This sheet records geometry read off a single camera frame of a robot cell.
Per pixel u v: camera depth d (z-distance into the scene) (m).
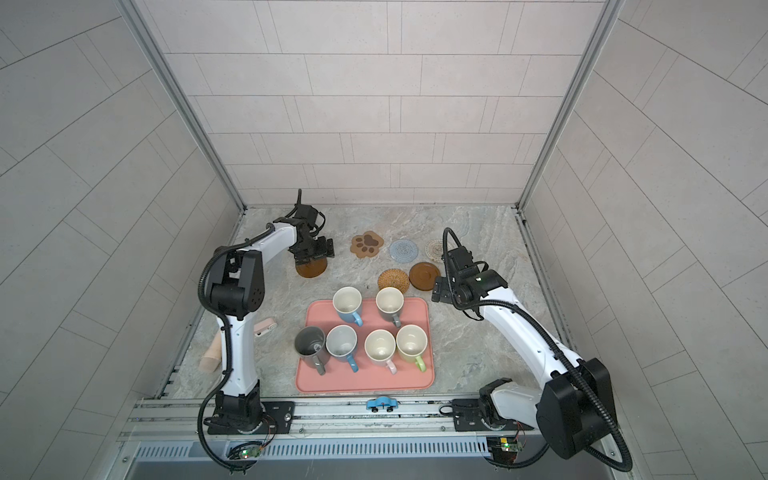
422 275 0.97
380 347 0.81
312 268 1.00
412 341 0.81
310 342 0.80
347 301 0.86
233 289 0.56
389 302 0.87
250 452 0.64
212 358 0.77
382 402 0.71
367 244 1.05
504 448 0.68
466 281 0.57
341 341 0.80
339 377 0.77
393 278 0.96
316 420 0.72
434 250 1.03
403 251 1.03
